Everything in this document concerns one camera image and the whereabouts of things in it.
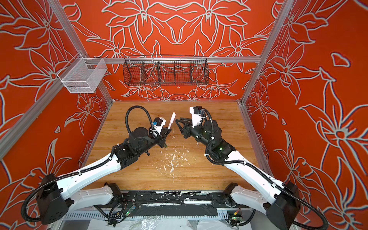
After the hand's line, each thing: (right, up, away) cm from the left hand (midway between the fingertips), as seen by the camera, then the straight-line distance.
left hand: (169, 127), depth 72 cm
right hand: (+3, +4, -6) cm, 8 cm away
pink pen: (+1, +2, -2) cm, 3 cm away
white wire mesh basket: (-59, +32, +20) cm, 70 cm away
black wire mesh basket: (-6, +39, +29) cm, 48 cm away
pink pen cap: (+2, +5, -4) cm, 7 cm away
